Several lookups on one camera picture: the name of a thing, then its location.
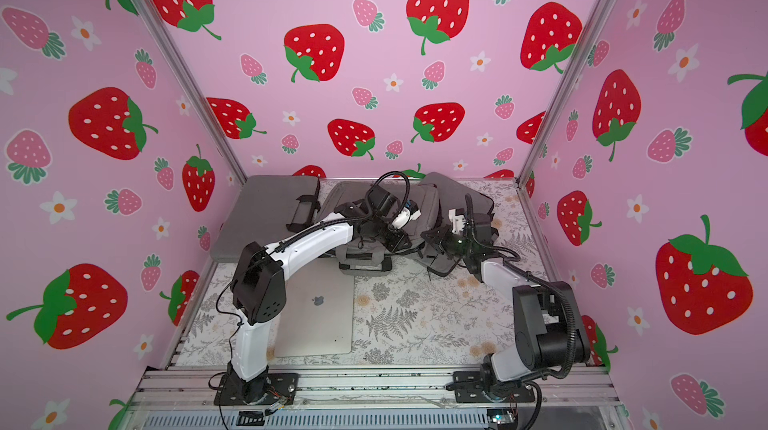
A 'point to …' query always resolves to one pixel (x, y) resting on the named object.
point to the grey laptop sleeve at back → (451, 195)
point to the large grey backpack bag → (368, 254)
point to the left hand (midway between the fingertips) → (413, 243)
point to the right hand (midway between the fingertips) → (417, 236)
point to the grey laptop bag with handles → (263, 209)
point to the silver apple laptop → (320, 312)
